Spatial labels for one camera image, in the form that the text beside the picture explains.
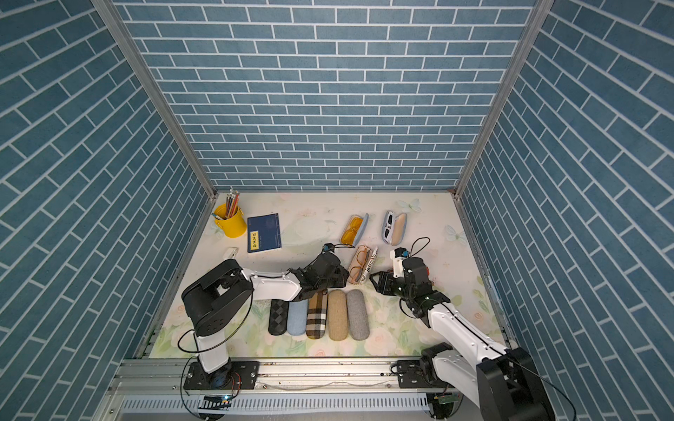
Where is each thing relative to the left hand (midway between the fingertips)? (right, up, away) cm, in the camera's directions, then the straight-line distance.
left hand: (354, 277), depth 92 cm
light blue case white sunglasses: (+17, +17, +13) cm, 27 cm away
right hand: (+8, +1, -6) cm, 10 cm away
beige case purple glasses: (-6, -7, -7) cm, 12 cm away
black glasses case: (-24, -10, -10) cm, 28 cm away
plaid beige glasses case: (-12, -9, -9) cm, 17 cm away
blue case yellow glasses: (0, +16, +13) cm, 21 cm away
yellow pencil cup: (-47, +18, +10) cm, 51 cm away
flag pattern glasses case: (+7, +8, +4) cm, 12 cm away
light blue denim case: (-18, -10, -10) cm, 23 cm away
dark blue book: (-37, +15, +14) cm, 42 cm away
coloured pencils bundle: (-46, +27, +6) cm, 54 cm away
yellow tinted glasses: (0, +16, +13) cm, 21 cm away
